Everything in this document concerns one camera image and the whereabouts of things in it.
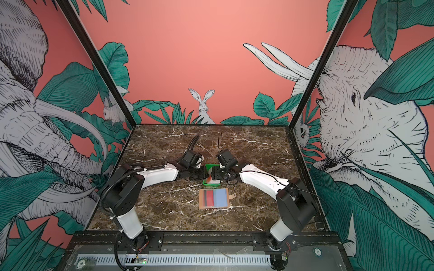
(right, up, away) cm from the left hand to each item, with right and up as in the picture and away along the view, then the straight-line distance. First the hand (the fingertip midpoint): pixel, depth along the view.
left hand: (212, 173), depth 91 cm
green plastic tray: (-1, +6, -11) cm, 12 cm away
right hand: (+2, +2, -5) cm, 6 cm away
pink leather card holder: (+2, -12, -4) cm, 13 cm away
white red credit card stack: (-1, -4, -2) cm, 4 cm away
